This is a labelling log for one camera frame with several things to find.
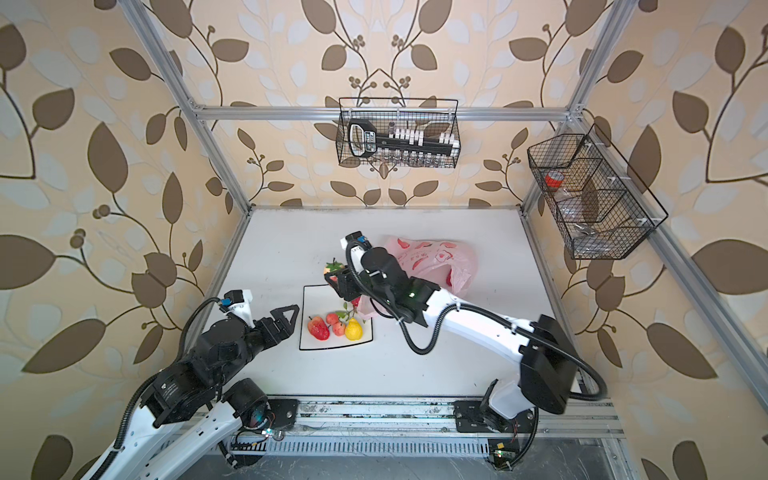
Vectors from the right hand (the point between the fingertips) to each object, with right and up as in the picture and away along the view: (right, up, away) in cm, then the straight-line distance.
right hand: (334, 274), depth 72 cm
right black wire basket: (+68, +19, +7) cm, 71 cm away
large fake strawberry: (-7, -17, +13) cm, 23 cm away
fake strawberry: (0, +2, -1) cm, 2 cm away
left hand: (-10, -9, -2) cm, 14 cm away
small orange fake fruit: (-1, -17, +14) cm, 22 cm away
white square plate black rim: (-9, -11, +23) cm, 27 cm away
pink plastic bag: (+29, +2, +7) cm, 30 cm away
